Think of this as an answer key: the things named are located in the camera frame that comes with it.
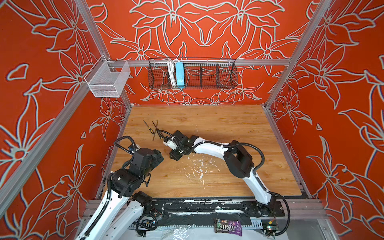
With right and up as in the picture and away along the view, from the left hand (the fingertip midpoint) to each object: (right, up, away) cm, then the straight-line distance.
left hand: (155, 156), depth 73 cm
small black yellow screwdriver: (-12, +12, +32) cm, 36 cm away
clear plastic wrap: (+12, -34, -6) cm, 36 cm away
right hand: (+4, -3, +17) cm, 18 cm away
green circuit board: (+55, -33, -4) cm, 64 cm away
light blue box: (+11, +46, +17) cm, 50 cm away
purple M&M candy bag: (+33, -31, -5) cm, 46 cm away
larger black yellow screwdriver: (-6, +10, +33) cm, 35 cm away
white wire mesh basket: (-36, +45, +21) cm, 61 cm away
